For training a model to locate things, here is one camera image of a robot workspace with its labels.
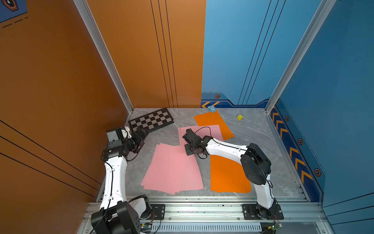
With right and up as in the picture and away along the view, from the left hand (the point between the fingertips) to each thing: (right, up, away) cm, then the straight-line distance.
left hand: (147, 133), depth 79 cm
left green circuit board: (+2, -46, -7) cm, 46 cm away
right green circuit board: (+62, -45, -10) cm, 77 cm away
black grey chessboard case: (-6, +7, +30) cm, 31 cm away
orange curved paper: (+42, +9, +37) cm, 57 cm away
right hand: (+22, -10, +13) cm, 28 cm away
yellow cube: (+62, +10, +34) cm, 71 cm away
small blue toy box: (+41, +17, +41) cm, 60 cm away
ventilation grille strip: (+31, -45, -9) cm, 55 cm away
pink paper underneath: (+12, -23, +9) cm, 28 cm away
